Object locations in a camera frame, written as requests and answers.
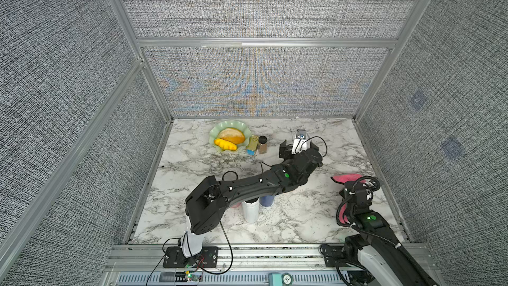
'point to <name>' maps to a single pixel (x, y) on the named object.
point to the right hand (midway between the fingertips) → (353, 181)
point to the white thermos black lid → (251, 210)
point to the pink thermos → (238, 204)
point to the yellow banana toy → (224, 145)
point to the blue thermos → (266, 200)
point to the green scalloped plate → (214, 131)
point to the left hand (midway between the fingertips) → (305, 141)
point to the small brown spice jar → (262, 142)
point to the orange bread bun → (234, 134)
